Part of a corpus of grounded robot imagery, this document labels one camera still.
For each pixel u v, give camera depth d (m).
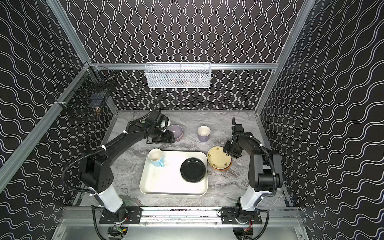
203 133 1.04
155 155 0.90
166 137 0.77
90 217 0.72
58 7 0.70
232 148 0.80
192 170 0.88
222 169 0.90
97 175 0.46
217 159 0.94
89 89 0.97
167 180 0.85
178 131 0.99
